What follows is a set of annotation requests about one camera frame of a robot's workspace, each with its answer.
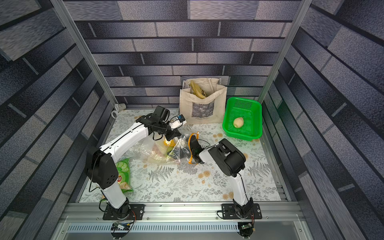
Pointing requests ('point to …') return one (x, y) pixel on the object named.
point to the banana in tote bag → (197, 90)
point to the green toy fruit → (169, 149)
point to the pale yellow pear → (238, 122)
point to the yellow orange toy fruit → (171, 143)
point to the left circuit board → (120, 226)
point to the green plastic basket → (251, 109)
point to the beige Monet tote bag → (203, 100)
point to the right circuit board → (246, 230)
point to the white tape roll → (114, 114)
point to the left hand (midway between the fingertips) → (180, 132)
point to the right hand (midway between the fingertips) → (170, 152)
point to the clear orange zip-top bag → (156, 149)
